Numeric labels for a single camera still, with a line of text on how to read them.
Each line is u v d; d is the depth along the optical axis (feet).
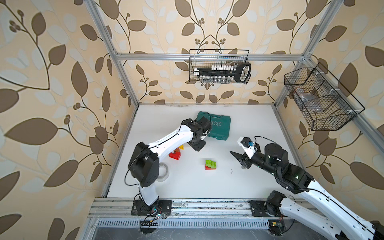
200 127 2.02
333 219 1.42
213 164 2.76
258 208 2.41
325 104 2.40
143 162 1.55
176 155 2.98
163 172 2.77
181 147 3.14
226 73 2.77
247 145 1.80
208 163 2.71
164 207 2.43
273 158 1.62
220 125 3.34
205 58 2.99
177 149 3.10
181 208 2.48
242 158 1.95
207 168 2.82
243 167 2.88
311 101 2.27
